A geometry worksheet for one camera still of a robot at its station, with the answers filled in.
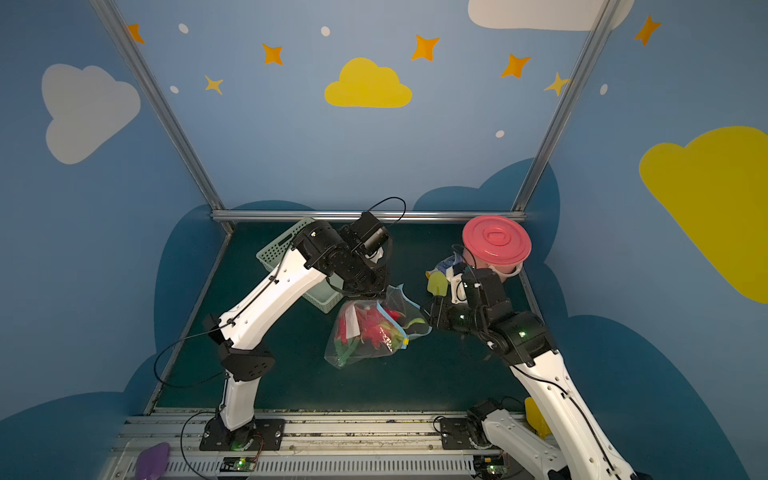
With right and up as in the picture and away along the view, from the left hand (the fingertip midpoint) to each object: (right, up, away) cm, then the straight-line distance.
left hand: (394, 296), depth 67 cm
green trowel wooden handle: (+16, -1, +38) cm, 41 cm away
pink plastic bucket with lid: (+34, +13, +26) cm, 45 cm away
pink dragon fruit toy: (-7, -9, +11) cm, 16 cm away
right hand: (+9, -3, +2) cm, 10 cm away
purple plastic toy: (-58, -40, +3) cm, 71 cm away
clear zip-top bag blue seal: (+1, -1, +7) cm, 7 cm away
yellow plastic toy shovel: (+36, -32, +8) cm, 49 cm away
